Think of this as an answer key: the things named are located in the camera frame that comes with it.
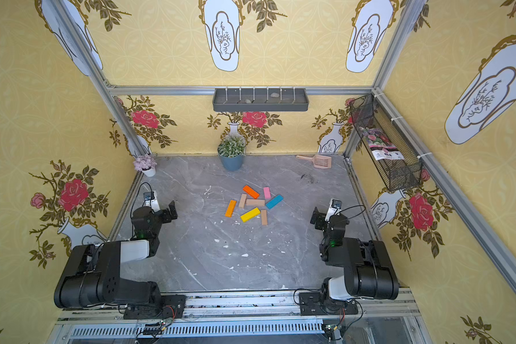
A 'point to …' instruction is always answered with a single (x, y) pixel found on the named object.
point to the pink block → (266, 193)
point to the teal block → (274, 202)
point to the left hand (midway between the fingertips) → (164, 202)
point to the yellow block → (250, 214)
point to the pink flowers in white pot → (146, 164)
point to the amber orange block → (231, 208)
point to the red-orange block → (250, 191)
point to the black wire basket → (398, 166)
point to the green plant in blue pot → (231, 153)
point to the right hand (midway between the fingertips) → (327, 209)
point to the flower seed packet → (382, 147)
